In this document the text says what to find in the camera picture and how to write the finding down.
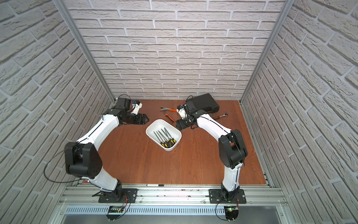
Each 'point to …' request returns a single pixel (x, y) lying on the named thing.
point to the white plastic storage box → (163, 134)
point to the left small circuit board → (114, 212)
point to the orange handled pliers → (164, 109)
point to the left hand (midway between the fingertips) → (146, 116)
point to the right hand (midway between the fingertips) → (184, 122)
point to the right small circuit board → (231, 212)
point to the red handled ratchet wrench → (224, 115)
